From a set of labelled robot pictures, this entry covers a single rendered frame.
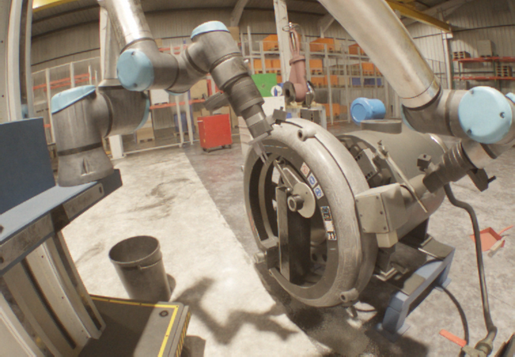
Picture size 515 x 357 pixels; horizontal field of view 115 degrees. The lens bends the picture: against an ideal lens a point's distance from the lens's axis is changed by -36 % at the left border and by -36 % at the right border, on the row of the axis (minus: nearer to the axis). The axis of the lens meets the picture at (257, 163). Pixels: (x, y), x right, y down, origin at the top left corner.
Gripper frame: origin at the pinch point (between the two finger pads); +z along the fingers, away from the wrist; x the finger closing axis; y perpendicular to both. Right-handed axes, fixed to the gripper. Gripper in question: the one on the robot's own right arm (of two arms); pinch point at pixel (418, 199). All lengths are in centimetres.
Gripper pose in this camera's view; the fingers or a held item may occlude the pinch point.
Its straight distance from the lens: 74.7
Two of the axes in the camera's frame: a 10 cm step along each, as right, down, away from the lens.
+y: -5.9, -7.6, 2.7
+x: -7.6, 4.0, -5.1
